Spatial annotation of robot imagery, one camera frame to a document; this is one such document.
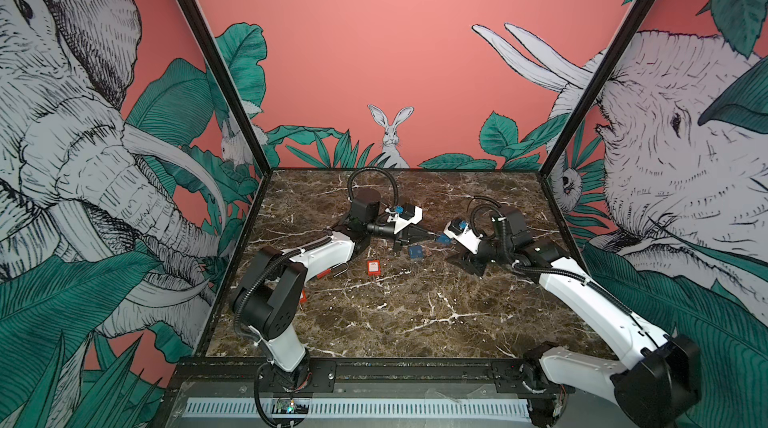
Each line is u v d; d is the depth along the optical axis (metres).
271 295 0.46
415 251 0.96
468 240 0.68
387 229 0.72
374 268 0.92
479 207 0.64
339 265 0.93
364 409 0.70
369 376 0.75
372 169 0.60
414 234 0.74
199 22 0.80
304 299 0.86
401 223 0.69
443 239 0.75
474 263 0.69
